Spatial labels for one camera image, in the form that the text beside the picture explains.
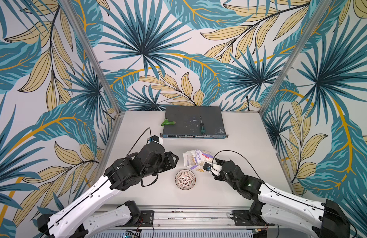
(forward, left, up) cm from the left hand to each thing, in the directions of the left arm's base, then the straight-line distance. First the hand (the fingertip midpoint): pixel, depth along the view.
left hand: (174, 163), depth 64 cm
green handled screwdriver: (+36, -16, -21) cm, 45 cm away
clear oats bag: (+4, -9, -4) cm, 10 cm away
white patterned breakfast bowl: (+2, -5, -26) cm, 27 cm away
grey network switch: (+45, -6, -23) cm, 51 cm away
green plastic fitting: (+41, +9, -22) cm, 47 cm away
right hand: (+6, -17, -14) cm, 23 cm away
